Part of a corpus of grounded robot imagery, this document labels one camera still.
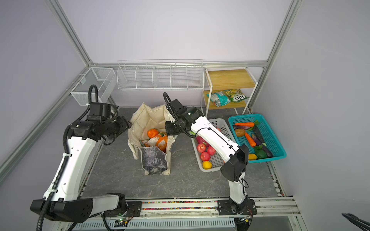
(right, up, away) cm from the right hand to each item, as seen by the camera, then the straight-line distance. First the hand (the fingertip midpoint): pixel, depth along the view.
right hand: (168, 133), depth 76 cm
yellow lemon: (+22, -20, +8) cm, 30 cm away
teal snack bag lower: (+32, +22, +23) cm, 45 cm away
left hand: (-19, +3, -4) cm, 20 cm away
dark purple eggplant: (+60, -5, +23) cm, 64 cm away
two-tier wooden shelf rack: (+40, +31, +32) cm, 60 cm away
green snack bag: (+44, +25, +26) cm, 57 cm away
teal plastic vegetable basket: (+65, -10, +15) cm, 67 cm away
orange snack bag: (-7, -6, +11) cm, 14 cm away
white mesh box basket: (-52, +38, +28) cm, 70 cm away
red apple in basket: (+18, -10, +11) cm, 24 cm away
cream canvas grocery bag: (-16, +8, +9) cm, 20 cm away
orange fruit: (-13, -2, +18) cm, 22 cm away
